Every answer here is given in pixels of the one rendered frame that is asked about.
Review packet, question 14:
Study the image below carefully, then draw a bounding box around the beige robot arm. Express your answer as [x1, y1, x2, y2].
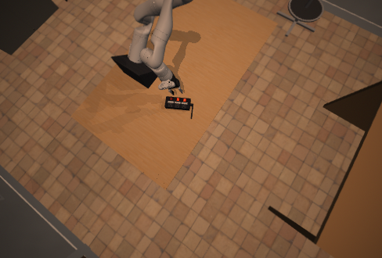
[128, 0, 192, 77]

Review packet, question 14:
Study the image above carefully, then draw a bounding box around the black power strip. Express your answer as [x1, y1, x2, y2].
[164, 96, 193, 110]

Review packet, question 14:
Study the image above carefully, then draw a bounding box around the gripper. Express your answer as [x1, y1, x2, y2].
[158, 68, 183, 95]

